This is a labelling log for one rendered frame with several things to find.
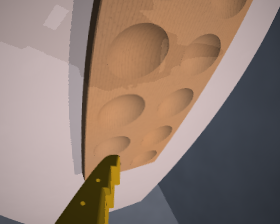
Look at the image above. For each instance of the tan tray with round pockets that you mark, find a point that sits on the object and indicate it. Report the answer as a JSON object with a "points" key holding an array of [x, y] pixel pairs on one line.
{"points": [[138, 52]]}

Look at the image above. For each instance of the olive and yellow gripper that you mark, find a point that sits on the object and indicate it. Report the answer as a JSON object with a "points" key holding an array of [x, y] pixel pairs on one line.
{"points": [[91, 203]]}

